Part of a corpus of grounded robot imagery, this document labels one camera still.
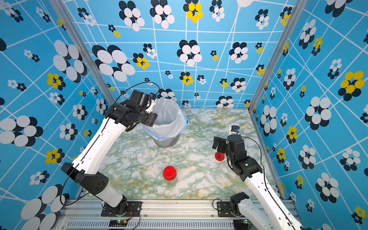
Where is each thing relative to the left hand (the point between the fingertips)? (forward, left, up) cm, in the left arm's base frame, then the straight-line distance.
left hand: (151, 113), depth 75 cm
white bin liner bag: (-2, -10, -5) cm, 11 cm away
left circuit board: (-45, +16, -34) cm, 58 cm away
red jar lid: (-10, -40, -30) cm, 51 cm away
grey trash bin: (-3, -6, -24) cm, 25 cm away
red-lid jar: (-5, +9, -25) cm, 27 cm away
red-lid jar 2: (-25, -10, -20) cm, 34 cm away
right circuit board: (-45, -47, -33) cm, 73 cm away
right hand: (-9, -39, -10) cm, 42 cm away
